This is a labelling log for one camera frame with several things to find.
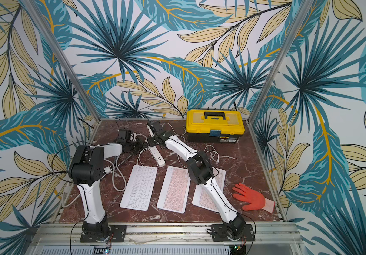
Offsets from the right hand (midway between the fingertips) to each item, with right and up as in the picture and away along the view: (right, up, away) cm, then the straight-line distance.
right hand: (150, 139), depth 102 cm
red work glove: (+59, -32, -18) cm, 69 cm away
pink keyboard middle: (+16, -28, -15) cm, 35 cm away
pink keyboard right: (+31, -31, -18) cm, 48 cm away
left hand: (-1, -4, +1) cm, 5 cm away
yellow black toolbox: (+39, +8, -7) cm, 41 cm away
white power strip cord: (-18, -20, -14) cm, 30 cm away
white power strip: (+2, -8, -1) cm, 8 cm away
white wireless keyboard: (-3, -28, -16) cm, 33 cm away
